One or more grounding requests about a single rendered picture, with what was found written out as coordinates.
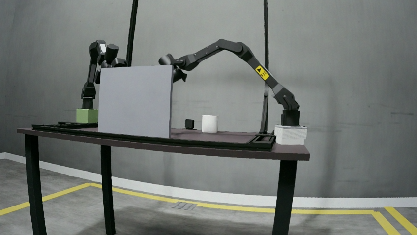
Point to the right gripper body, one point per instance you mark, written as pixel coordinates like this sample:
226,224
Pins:
97,76

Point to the white mug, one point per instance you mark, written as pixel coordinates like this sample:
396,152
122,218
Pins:
209,124

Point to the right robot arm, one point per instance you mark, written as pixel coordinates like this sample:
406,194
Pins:
103,56

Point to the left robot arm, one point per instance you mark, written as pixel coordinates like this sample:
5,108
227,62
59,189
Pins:
290,116

